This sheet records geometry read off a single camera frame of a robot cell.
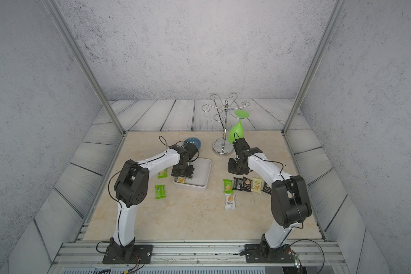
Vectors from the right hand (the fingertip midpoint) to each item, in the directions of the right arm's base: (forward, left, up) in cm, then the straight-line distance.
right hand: (232, 169), depth 90 cm
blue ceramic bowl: (+25, +22, -4) cm, 34 cm away
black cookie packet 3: (-6, -18, -9) cm, 21 cm away
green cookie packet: (-5, +2, -8) cm, 10 cm away
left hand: (0, +24, -7) cm, 25 cm away
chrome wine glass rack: (+22, +3, -7) cm, 23 cm away
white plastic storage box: (0, +17, -7) cm, 18 cm away
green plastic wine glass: (+14, -2, +14) cm, 20 cm away
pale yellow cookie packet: (-4, -14, -9) cm, 17 cm away
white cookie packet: (-14, +2, -8) cm, 16 cm away
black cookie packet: (-4, -3, -8) cm, 10 cm away
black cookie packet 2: (-4, -8, -8) cm, 12 cm away
